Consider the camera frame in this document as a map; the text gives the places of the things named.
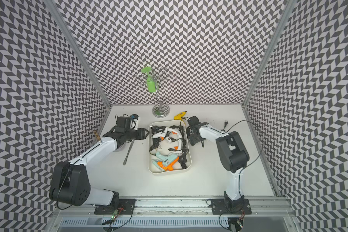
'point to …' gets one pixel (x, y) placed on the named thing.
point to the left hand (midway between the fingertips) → (145, 133)
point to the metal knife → (128, 153)
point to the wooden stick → (96, 134)
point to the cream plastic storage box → (169, 146)
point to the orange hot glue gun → (169, 167)
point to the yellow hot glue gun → (178, 117)
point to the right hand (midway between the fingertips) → (201, 139)
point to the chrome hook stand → (160, 110)
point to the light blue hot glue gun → (155, 162)
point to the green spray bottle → (151, 84)
